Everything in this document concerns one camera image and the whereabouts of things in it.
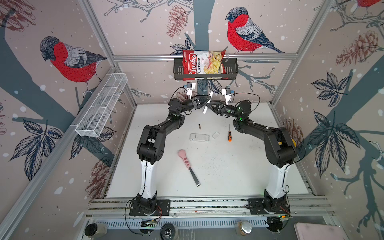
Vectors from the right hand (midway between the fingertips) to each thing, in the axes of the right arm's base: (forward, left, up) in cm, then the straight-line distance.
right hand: (204, 108), depth 80 cm
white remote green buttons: (-1, -1, +2) cm, 3 cm away
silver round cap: (-50, -17, -19) cm, 56 cm away
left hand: (+1, -3, +5) cm, 6 cm away
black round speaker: (-53, +14, -17) cm, 57 cm away
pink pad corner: (-49, -48, -28) cm, 74 cm away
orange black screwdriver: (+2, -17, -28) cm, 33 cm away
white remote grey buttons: (-1, +5, -28) cm, 28 cm away
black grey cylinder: (-54, +45, -18) cm, 72 cm away
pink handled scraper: (-14, +14, -28) cm, 34 cm away
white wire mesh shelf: (-3, +55, +5) cm, 56 cm away
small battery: (+8, +4, -28) cm, 30 cm away
